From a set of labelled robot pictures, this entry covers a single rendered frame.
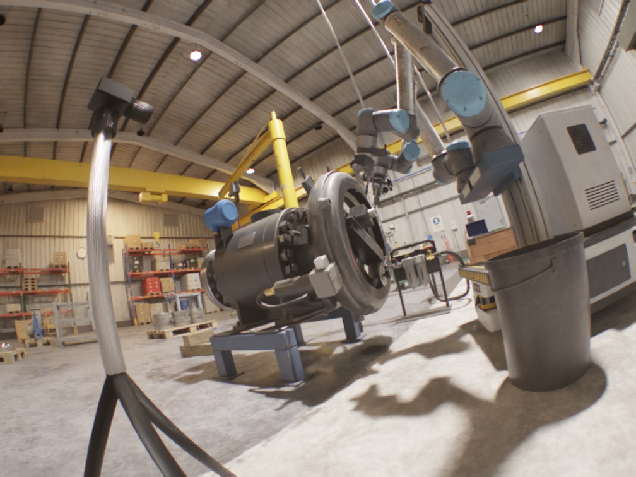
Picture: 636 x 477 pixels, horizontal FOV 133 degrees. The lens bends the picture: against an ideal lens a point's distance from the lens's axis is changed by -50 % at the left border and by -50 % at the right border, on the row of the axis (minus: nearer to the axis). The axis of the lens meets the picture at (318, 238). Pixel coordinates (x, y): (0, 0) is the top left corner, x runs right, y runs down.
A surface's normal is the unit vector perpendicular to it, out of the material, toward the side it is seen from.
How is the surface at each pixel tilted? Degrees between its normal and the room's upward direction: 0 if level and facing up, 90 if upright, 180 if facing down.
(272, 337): 90
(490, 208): 90
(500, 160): 90
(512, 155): 90
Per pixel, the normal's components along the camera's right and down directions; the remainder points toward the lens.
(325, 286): -0.38, 0.33
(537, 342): -0.80, 0.14
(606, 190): -0.34, -0.08
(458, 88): -0.65, 0.11
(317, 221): -0.52, -0.21
